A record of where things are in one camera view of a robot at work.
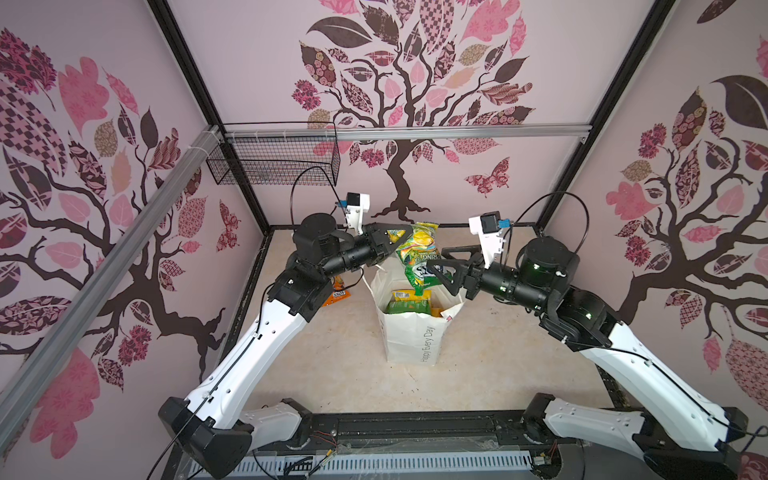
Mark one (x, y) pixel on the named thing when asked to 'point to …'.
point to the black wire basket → (278, 161)
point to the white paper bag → (410, 338)
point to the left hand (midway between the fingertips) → (413, 237)
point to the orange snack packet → (338, 294)
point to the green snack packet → (406, 301)
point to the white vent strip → (392, 464)
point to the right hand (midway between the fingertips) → (439, 254)
